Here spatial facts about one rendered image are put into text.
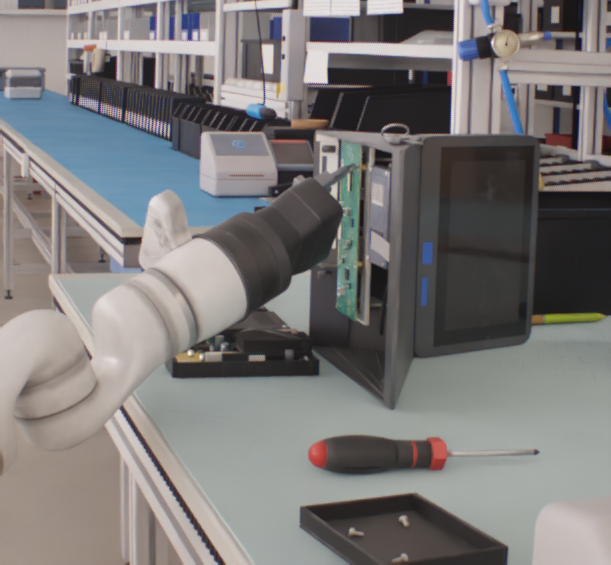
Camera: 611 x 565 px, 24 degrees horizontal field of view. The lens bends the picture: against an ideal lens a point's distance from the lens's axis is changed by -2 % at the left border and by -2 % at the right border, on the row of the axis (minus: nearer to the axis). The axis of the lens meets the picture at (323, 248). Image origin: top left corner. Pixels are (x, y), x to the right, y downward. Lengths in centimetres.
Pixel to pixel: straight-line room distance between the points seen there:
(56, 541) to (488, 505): 293
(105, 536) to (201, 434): 278
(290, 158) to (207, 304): 233
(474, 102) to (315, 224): 174
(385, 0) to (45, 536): 165
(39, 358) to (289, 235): 24
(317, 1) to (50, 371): 281
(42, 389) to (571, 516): 65
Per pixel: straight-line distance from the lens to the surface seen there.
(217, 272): 113
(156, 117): 542
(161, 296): 111
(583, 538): 45
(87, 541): 381
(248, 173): 336
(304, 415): 114
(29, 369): 104
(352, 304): 129
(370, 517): 90
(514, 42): 277
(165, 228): 115
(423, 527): 88
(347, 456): 97
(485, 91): 291
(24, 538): 384
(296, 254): 118
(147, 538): 184
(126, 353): 110
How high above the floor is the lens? 129
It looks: 8 degrees down
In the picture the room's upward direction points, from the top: 2 degrees clockwise
